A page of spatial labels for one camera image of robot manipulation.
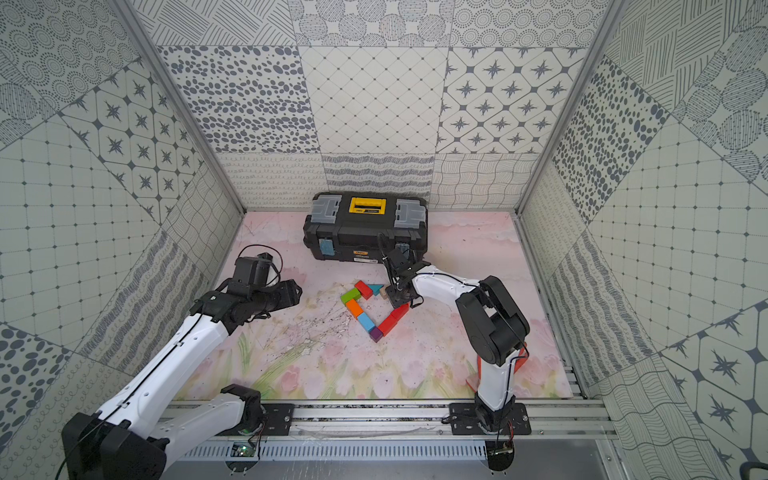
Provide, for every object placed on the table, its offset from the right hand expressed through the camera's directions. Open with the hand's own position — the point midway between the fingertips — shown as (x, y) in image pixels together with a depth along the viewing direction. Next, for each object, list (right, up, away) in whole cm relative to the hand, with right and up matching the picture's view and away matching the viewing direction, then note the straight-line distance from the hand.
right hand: (404, 297), depth 94 cm
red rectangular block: (-13, +2, +1) cm, 14 cm away
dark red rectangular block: (-1, -4, -3) cm, 5 cm away
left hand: (-29, +4, -15) cm, 33 cm away
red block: (-5, -7, -5) cm, 10 cm away
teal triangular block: (-9, +3, +1) cm, 10 cm away
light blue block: (-12, -7, -4) cm, 15 cm away
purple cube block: (-9, -10, -7) cm, 15 cm away
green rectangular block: (-18, 0, +1) cm, 18 cm away
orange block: (-16, -4, -1) cm, 16 cm away
